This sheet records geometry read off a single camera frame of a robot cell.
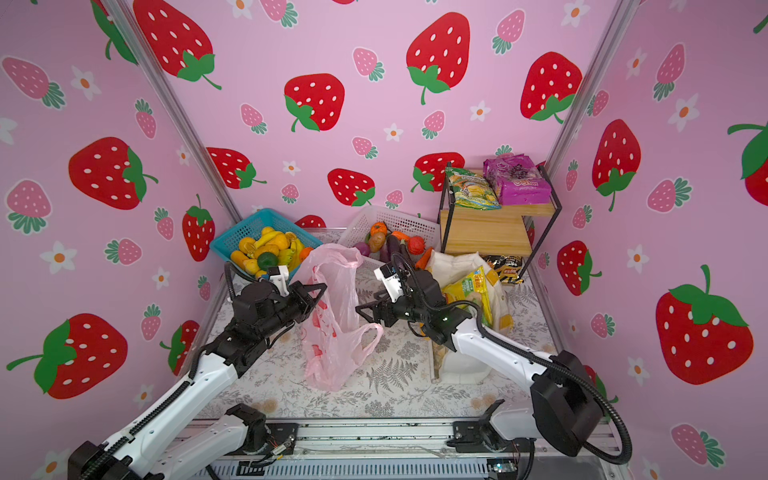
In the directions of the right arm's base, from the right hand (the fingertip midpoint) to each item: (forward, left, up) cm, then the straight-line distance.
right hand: (363, 303), depth 75 cm
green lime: (+20, +39, -11) cm, 45 cm away
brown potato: (+36, +4, -15) cm, 40 cm away
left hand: (+1, +9, +5) cm, 10 cm away
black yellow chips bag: (+27, -42, -13) cm, 52 cm away
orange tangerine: (+26, +28, -13) cm, 41 cm away
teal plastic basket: (+27, +58, -12) cm, 65 cm away
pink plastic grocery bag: (-9, +6, -5) cm, 12 cm away
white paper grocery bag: (-10, -23, -11) cm, 27 cm away
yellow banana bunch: (+30, +36, -15) cm, 49 cm away
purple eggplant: (+36, -2, -16) cm, 40 cm away
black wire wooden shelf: (+37, -39, -6) cm, 54 cm away
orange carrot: (+33, -15, -19) cm, 41 cm away
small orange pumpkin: (+43, +4, -14) cm, 46 cm away
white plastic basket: (+42, +12, -13) cm, 45 cm away
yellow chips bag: (+11, -29, -6) cm, 32 cm away
